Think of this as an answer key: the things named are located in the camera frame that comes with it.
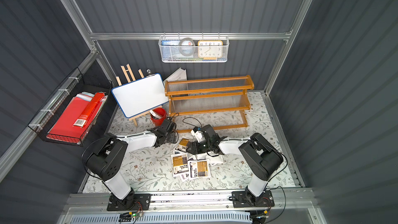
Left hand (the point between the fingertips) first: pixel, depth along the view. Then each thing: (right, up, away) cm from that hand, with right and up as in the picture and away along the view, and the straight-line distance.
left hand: (170, 136), depth 95 cm
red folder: (-41, +9, -28) cm, 50 cm away
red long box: (-34, +17, -23) cm, 44 cm away
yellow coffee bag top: (+8, -5, -6) cm, 11 cm away
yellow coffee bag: (+8, -13, -13) cm, 20 cm away
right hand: (+13, -7, -10) cm, 17 cm away
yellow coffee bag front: (+18, -15, -15) cm, 28 cm away
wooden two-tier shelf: (+25, +21, +17) cm, 37 cm away
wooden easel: (-20, +36, -7) cm, 42 cm away
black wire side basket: (-45, +30, -15) cm, 56 cm away
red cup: (-6, +15, -1) cm, 16 cm away
